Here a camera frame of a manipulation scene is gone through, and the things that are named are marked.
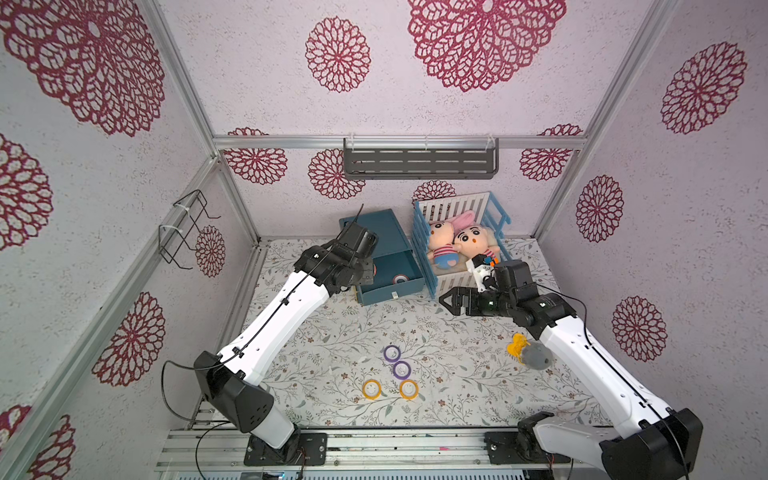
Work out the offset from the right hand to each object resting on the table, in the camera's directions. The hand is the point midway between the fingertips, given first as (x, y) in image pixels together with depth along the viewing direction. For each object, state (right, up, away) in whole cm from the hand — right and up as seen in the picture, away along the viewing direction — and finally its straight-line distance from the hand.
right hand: (459, 302), depth 77 cm
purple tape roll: (-17, -17, +13) cm, 27 cm away
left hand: (-26, +8, -1) cm, 27 cm away
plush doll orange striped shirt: (+11, +18, +23) cm, 31 cm away
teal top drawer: (-18, +9, +14) cm, 25 cm away
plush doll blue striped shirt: (+1, +21, +26) cm, 33 cm away
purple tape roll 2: (-14, -21, +10) cm, 27 cm away
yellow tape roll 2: (-13, -25, +6) cm, 29 cm away
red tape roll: (-15, +6, +12) cm, 20 cm away
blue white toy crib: (+19, +30, +35) cm, 50 cm away
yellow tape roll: (-21, -26, +6) cm, 34 cm away
